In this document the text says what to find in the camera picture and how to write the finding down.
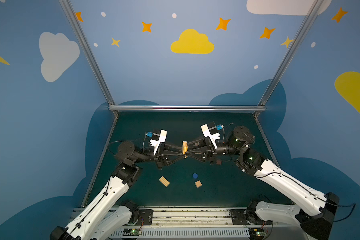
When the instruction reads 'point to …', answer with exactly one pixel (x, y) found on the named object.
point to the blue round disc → (195, 175)
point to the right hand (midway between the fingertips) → (187, 148)
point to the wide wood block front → (164, 181)
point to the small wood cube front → (198, 184)
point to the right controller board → (256, 233)
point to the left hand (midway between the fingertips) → (184, 155)
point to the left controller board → (130, 232)
